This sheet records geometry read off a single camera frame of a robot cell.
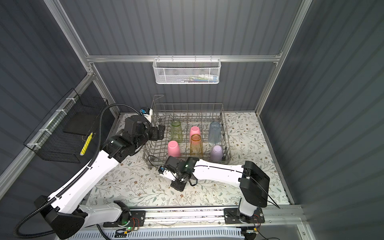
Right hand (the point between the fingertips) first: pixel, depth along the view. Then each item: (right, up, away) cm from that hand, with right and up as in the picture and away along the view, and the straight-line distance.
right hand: (176, 185), depth 77 cm
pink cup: (-3, +18, +8) cm, 19 cm away
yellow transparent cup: (+10, +17, +16) cm, 25 cm away
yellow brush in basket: (-42, +23, -8) cm, 48 cm away
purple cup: (+22, +15, +6) cm, 27 cm away
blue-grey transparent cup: (+22, +27, +14) cm, 37 cm away
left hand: (-9, +31, -5) cm, 33 cm away
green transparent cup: (-2, +26, +16) cm, 31 cm away
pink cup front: (+9, +28, +15) cm, 34 cm away
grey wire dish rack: (-16, +14, +18) cm, 28 cm away
